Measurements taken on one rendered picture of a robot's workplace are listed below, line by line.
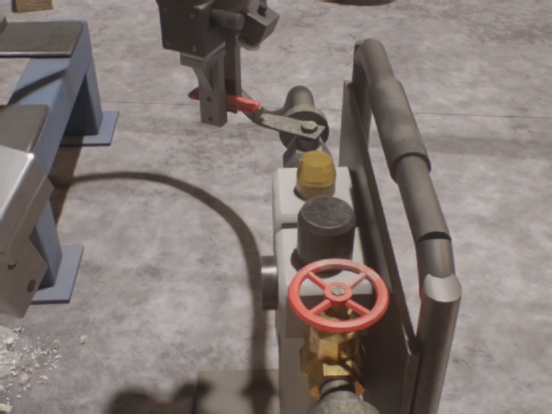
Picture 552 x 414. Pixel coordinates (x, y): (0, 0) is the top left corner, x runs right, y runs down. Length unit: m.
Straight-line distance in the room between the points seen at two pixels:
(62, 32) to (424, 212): 1.14
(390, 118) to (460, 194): 0.92
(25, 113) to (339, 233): 0.79
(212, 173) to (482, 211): 0.55
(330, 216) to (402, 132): 0.09
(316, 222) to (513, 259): 0.83
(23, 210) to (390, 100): 0.43
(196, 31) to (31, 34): 0.89
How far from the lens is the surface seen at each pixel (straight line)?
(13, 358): 1.21
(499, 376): 1.17
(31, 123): 1.24
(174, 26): 0.71
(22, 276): 0.31
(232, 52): 0.78
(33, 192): 0.24
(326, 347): 0.55
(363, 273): 0.54
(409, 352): 0.50
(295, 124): 0.77
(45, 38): 1.53
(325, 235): 0.58
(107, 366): 1.17
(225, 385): 1.11
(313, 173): 0.66
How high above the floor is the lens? 0.87
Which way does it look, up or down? 38 degrees down
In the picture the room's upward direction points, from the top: straight up
